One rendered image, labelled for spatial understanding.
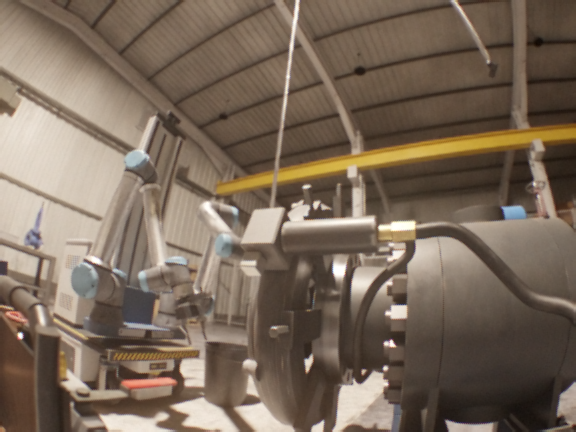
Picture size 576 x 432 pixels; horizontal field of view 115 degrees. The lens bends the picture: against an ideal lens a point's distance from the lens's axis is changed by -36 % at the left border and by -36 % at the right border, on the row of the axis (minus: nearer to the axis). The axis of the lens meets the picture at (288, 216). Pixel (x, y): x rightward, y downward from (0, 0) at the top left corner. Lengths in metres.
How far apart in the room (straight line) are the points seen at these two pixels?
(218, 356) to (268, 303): 1.09
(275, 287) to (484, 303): 0.47
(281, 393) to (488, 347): 0.48
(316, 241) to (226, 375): 1.28
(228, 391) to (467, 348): 1.37
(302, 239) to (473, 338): 0.44
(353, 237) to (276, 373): 0.35
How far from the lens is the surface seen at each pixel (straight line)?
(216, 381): 1.76
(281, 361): 0.66
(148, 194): 1.49
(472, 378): 0.74
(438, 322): 0.67
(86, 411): 0.35
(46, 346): 0.26
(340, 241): 0.56
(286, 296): 0.64
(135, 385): 0.38
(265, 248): 0.59
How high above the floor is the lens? 0.60
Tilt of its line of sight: 20 degrees up
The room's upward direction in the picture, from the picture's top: 5 degrees clockwise
